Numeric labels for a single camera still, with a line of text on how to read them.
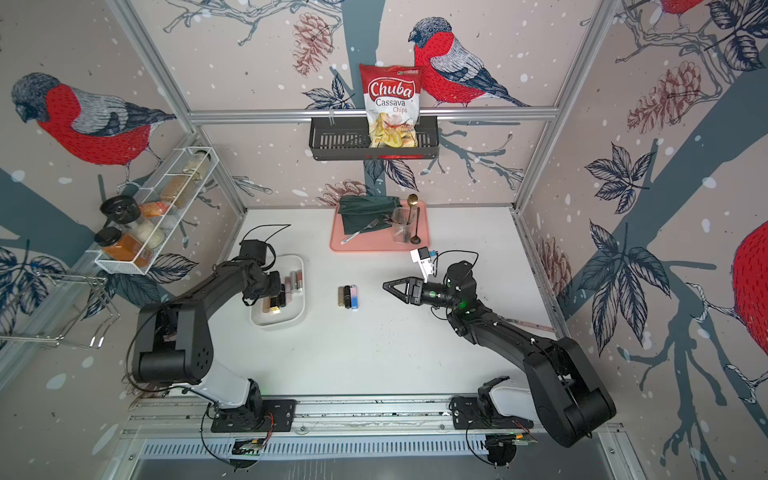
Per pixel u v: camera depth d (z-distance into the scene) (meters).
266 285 0.80
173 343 0.45
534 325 0.90
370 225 1.14
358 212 1.18
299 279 0.97
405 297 0.69
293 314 0.94
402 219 1.13
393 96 0.82
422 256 0.73
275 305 0.92
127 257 0.64
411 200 1.06
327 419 0.74
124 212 0.62
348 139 1.07
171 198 0.76
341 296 0.95
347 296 0.95
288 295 0.95
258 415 0.67
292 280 0.98
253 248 0.75
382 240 1.11
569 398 0.41
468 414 0.72
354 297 0.94
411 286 0.68
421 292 0.68
